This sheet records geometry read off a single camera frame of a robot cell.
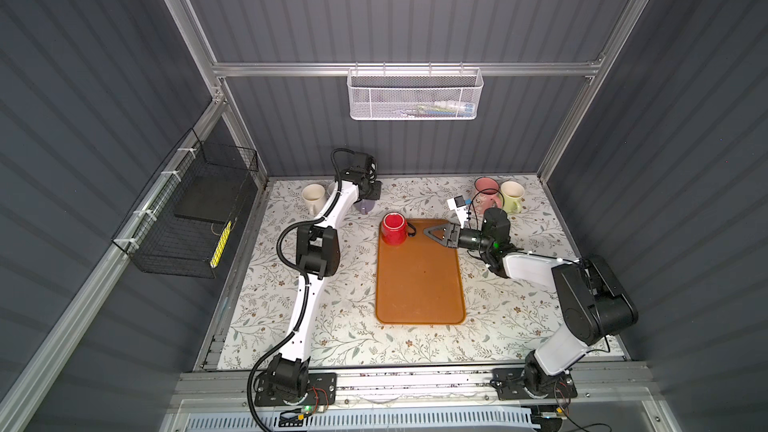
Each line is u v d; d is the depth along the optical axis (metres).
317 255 0.69
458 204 0.81
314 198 1.02
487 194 1.02
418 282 0.92
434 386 0.75
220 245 0.68
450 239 0.77
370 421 0.77
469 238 0.77
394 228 0.96
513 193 1.09
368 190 0.96
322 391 0.72
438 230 0.78
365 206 1.05
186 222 0.73
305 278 0.67
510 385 0.73
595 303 0.47
